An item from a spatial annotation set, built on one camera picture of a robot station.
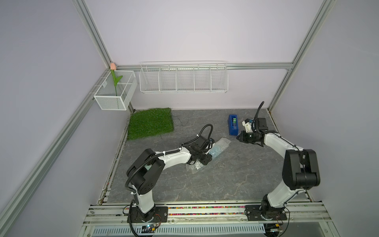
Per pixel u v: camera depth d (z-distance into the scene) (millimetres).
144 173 470
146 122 1106
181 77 991
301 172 469
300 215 738
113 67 894
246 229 707
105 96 784
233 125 1042
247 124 869
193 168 826
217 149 912
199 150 704
